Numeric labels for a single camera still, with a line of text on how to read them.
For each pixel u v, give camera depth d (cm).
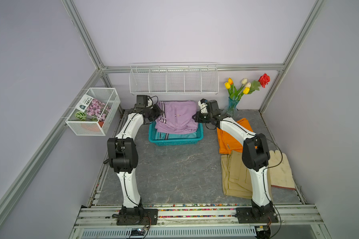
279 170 87
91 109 74
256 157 56
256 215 66
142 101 76
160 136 99
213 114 77
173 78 99
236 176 84
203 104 88
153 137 98
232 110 112
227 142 99
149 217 73
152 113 83
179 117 97
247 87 91
